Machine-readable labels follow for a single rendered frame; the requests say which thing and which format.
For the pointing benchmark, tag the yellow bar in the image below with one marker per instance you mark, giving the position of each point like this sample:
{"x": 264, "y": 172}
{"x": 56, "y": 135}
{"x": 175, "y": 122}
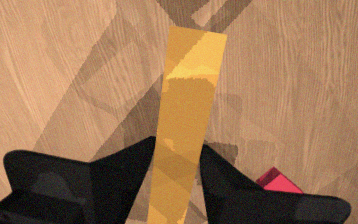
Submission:
{"x": 193, "y": 59}

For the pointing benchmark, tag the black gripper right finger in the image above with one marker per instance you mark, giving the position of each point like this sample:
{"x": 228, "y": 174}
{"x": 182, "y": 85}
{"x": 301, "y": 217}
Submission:
{"x": 232, "y": 198}

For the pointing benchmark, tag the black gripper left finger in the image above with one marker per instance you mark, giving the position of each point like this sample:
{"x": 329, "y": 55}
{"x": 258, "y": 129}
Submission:
{"x": 106, "y": 188}

